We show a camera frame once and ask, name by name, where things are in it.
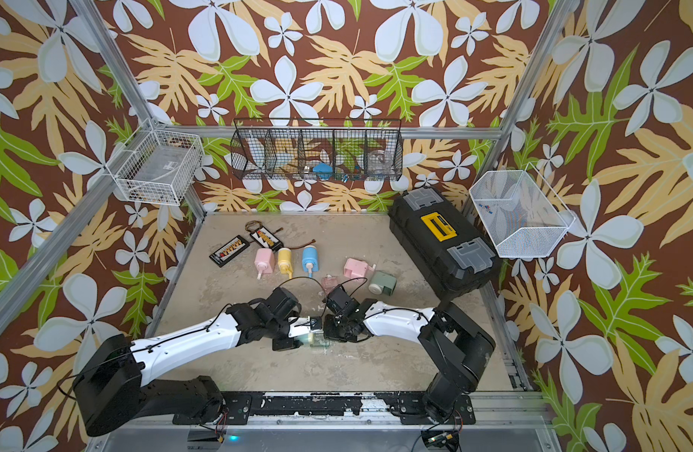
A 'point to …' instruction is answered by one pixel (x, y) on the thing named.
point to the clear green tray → (317, 339)
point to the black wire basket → (320, 150)
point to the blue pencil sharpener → (310, 262)
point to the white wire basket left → (158, 167)
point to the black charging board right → (265, 238)
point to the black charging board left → (230, 250)
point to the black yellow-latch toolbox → (454, 254)
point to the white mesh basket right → (523, 216)
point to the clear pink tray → (330, 282)
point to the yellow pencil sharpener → (285, 261)
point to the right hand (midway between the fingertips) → (321, 335)
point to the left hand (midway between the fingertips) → (302, 326)
